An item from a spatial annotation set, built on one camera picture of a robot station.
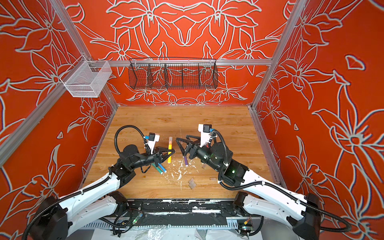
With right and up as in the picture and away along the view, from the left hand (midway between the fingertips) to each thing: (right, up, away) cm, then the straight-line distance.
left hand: (173, 151), depth 69 cm
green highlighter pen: (-11, -14, +17) cm, 24 cm away
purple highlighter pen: (+5, -10, +21) cm, 24 cm away
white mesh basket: (-58, +41, +23) cm, 74 cm away
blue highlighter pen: (-7, -14, +17) cm, 23 cm away
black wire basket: (-4, +47, +31) cm, 56 cm away
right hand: (+3, +7, -8) cm, 11 cm away
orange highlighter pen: (-1, +2, -1) cm, 3 cm away
